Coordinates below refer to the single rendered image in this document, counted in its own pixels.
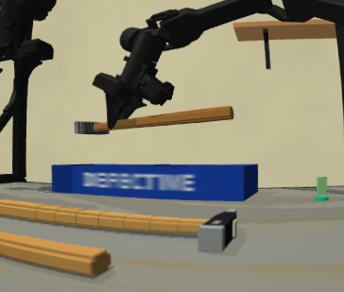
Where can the blue bin with label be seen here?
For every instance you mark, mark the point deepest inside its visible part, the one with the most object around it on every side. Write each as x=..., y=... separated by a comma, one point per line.
x=215, y=182

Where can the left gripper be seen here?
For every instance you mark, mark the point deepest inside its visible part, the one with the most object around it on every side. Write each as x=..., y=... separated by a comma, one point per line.
x=113, y=87

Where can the hammer with wooden handle and red head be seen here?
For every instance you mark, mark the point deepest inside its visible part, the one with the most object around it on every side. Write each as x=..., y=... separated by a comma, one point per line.
x=66, y=257

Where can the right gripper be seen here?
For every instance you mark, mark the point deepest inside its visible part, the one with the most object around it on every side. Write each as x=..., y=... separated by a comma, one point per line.
x=12, y=36

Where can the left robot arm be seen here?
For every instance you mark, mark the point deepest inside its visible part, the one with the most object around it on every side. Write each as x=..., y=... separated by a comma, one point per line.
x=181, y=27

